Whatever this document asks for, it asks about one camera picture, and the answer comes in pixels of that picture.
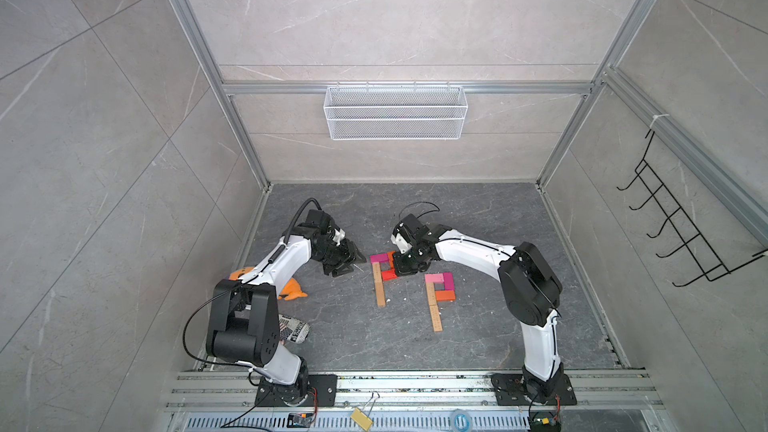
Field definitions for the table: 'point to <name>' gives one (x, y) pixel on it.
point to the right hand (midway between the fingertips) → (397, 271)
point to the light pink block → (434, 278)
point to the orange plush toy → (290, 290)
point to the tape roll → (462, 422)
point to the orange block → (445, 295)
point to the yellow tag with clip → (361, 417)
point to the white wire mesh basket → (395, 112)
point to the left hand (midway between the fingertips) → (363, 259)
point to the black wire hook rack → (690, 235)
